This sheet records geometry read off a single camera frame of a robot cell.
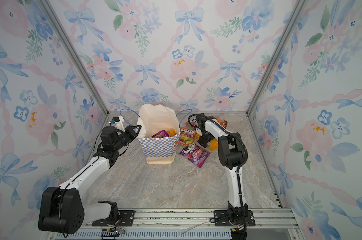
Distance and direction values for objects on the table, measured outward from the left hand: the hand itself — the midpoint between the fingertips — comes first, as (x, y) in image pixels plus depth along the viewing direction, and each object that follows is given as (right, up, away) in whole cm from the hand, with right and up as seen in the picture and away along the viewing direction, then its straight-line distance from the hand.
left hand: (141, 124), depth 80 cm
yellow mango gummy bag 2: (+41, -12, +15) cm, 45 cm away
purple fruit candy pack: (+30, -19, +12) cm, 38 cm away
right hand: (+41, -10, +22) cm, 48 cm away
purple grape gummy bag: (+9, -5, +9) cm, 14 cm away
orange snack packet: (+51, +1, +23) cm, 56 cm away
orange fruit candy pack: (+25, -8, +22) cm, 34 cm away
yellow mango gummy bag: (+15, -5, +17) cm, 23 cm away
